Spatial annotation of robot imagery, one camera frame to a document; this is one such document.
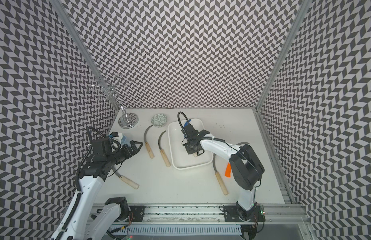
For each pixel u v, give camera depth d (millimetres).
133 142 688
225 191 803
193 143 634
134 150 679
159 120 1111
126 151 669
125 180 828
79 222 405
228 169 869
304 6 666
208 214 753
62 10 722
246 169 474
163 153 937
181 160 905
